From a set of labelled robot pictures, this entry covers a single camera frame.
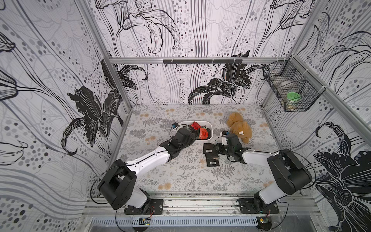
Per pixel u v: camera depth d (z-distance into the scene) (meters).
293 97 0.78
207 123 1.01
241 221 0.69
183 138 0.64
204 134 0.96
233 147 0.72
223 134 0.85
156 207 0.73
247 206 0.72
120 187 0.42
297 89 0.80
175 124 0.78
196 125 1.00
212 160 0.89
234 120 0.99
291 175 0.45
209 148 0.93
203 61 0.95
